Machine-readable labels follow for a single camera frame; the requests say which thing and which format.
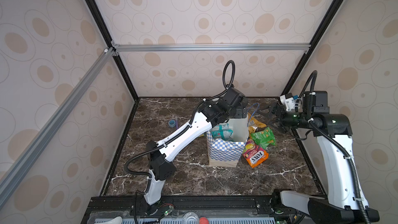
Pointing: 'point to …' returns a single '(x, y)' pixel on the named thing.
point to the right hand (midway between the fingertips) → (262, 116)
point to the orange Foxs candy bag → (254, 153)
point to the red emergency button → (203, 220)
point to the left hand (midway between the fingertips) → (244, 107)
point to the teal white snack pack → (223, 131)
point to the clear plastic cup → (190, 218)
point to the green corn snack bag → (264, 138)
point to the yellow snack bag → (253, 124)
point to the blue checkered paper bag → (227, 153)
